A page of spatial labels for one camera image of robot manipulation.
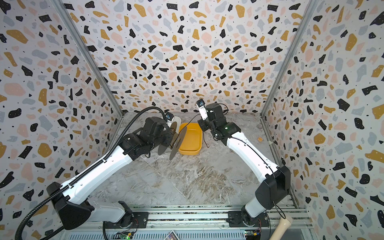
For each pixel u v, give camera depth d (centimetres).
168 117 62
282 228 70
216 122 57
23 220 34
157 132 54
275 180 42
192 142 103
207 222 73
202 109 68
